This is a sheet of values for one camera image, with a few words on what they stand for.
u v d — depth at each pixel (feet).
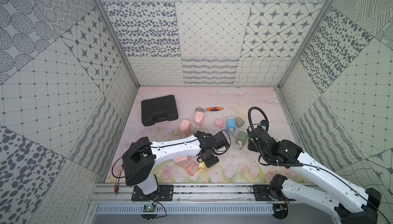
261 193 2.40
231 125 2.97
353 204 1.30
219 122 3.31
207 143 1.82
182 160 2.58
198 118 3.11
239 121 3.26
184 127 2.94
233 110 3.52
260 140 1.78
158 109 3.33
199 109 3.50
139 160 1.40
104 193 2.47
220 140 2.05
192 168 2.69
